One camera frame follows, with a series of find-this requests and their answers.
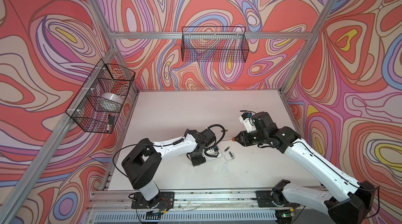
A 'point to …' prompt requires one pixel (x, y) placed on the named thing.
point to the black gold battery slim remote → (227, 148)
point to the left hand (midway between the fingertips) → (198, 158)
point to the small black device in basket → (111, 120)
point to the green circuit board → (153, 215)
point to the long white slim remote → (219, 155)
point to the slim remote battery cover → (224, 167)
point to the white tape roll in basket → (110, 99)
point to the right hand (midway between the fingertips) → (239, 142)
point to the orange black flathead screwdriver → (233, 139)
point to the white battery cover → (227, 156)
